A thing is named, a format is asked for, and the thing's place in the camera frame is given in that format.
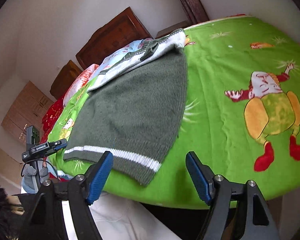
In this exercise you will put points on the wooden nightstand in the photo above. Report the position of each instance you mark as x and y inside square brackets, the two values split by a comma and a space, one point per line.
[170, 29]

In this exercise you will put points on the green cartoon bed sheet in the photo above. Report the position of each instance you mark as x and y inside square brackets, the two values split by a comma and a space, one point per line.
[241, 118]

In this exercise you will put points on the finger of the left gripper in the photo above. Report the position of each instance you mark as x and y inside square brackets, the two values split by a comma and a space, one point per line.
[59, 144]

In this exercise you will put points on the pink floral pillow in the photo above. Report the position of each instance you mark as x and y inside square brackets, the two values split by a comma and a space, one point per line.
[79, 82]

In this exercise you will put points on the green knit sweater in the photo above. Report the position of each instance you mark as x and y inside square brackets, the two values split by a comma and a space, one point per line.
[134, 109]

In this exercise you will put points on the light wooden wardrobe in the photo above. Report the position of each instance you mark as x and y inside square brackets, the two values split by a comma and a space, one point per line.
[28, 109]

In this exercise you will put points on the red patterned bed sheet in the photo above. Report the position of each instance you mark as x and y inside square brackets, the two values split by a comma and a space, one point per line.
[50, 118]

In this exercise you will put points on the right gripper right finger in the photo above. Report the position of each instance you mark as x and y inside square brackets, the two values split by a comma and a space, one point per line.
[252, 219]

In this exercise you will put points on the light blue floral quilt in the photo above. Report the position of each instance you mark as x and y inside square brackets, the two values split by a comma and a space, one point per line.
[116, 56]

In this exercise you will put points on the floral pink curtain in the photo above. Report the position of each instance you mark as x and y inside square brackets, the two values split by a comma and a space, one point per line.
[194, 11]

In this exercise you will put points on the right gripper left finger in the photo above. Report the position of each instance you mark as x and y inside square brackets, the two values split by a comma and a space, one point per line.
[45, 220]

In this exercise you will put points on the small wooden headboard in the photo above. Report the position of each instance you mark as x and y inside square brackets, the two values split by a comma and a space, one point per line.
[64, 79]

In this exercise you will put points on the large wooden headboard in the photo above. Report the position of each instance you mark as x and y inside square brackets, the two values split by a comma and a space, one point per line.
[117, 33]

